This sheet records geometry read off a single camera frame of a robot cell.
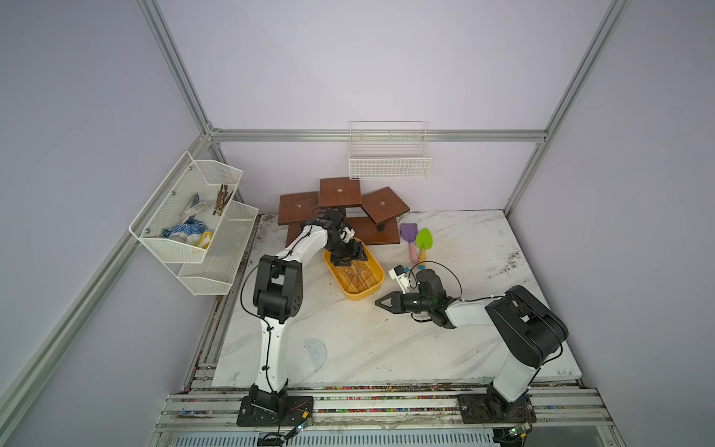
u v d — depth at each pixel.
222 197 0.82
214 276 0.75
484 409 0.73
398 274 0.84
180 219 0.73
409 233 1.15
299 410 0.73
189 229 0.70
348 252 0.88
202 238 0.71
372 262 0.99
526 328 0.48
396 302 0.80
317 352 0.84
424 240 1.11
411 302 0.79
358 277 1.01
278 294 0.58
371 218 0.99
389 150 0.95
